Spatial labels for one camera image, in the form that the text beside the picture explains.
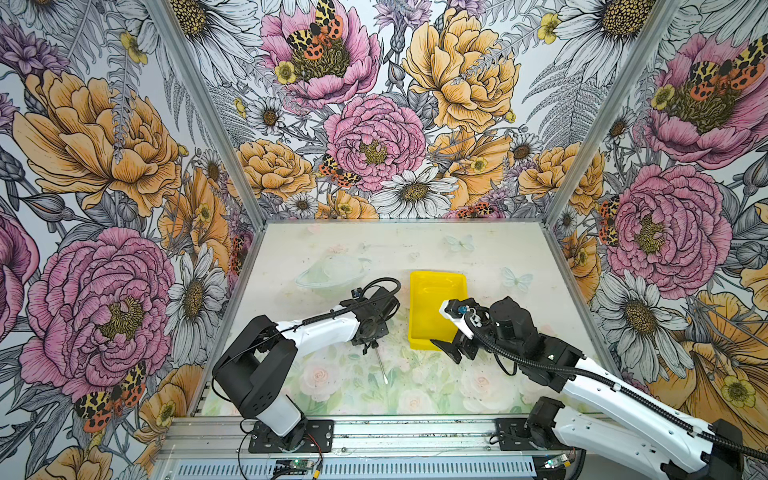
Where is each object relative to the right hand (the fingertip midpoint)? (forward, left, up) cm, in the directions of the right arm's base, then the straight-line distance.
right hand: (446, 330), depth 73 cm
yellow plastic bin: (+25, 0, -21) cm, 32 cm away
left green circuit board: (-24, +37, -18) cm, 47 cm away
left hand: (+6, +19, -15) cm, 25 cm away
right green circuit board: (-25, -25, -19) cm, 40 cm away
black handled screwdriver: (-2, +16, -17) cm, 24 cm away
